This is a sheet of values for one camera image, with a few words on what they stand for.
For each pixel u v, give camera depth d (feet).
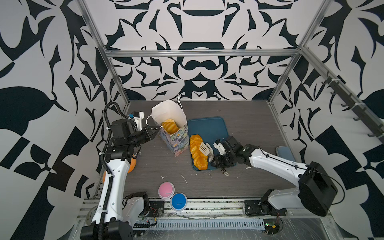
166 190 2.58
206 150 2.83
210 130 3.46
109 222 1.22
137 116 2.17
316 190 1.37
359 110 1.94
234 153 2.13
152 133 2.23
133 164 2.76
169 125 2.92
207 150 2.80
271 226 2.33
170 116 3.21
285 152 3.23
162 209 2.43
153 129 2.34
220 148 2.54
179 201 2.44
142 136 2.09
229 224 2.34
